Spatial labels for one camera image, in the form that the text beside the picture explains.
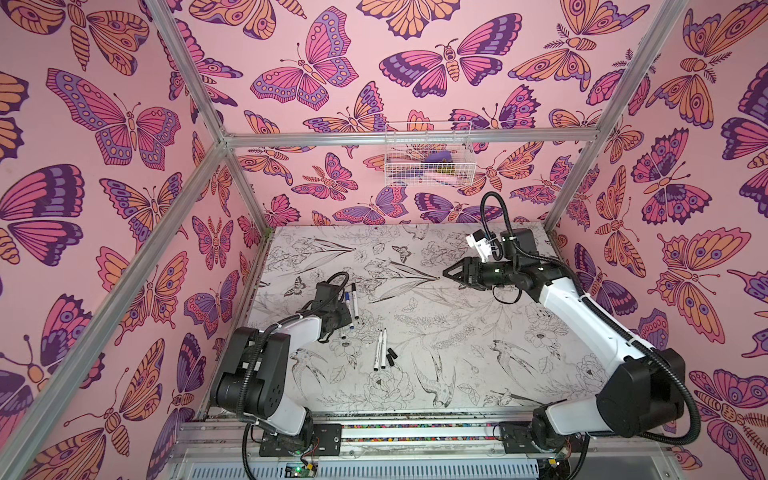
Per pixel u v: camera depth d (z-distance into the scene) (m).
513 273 0.61
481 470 0.70
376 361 0.86
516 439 0.73
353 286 1.03
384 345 0.90
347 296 1.00
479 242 0.74
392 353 0.88
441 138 0.92
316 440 0.73
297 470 0.72
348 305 0.98
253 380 0.45
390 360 0.87
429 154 0.95
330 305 0.68
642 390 0.41
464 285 0.77
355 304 0.97
